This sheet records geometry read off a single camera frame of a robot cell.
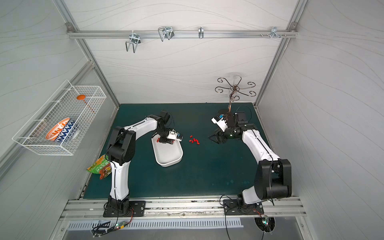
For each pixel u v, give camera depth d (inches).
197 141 38.7
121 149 21.9
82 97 31.0
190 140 39.0
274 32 30.1
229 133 28.8
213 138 29.6
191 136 39.8
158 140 38.8
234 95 34.7
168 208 29.5
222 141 29.2
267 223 28.2
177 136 33.9
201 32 28.5
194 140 38.9
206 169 35.7
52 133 24.6
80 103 30.9
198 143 38.7
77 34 30.5
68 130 23.1
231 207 29.1
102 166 33.0
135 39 30.8
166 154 35.7
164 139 34.8
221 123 29.4
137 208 29.2
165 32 30.1
